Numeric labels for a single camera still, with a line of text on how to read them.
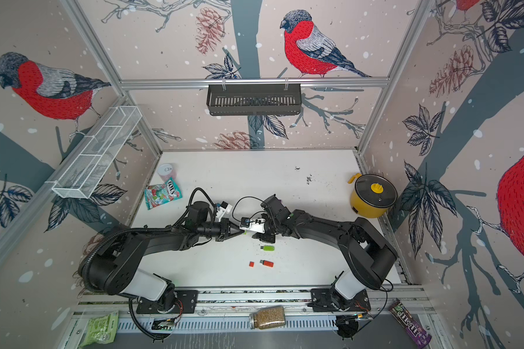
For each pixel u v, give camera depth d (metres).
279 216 0.67
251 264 0.82
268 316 0.67
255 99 1.06
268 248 0.86
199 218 0.73
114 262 0.44
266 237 0.75
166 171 1.07
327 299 0.73
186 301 0.73
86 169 0.73
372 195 0.94
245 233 0.83
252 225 0.73
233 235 0.80
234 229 0.81
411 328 0.67
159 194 0.99
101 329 0.68
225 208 0.84
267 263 0.83
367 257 0.44
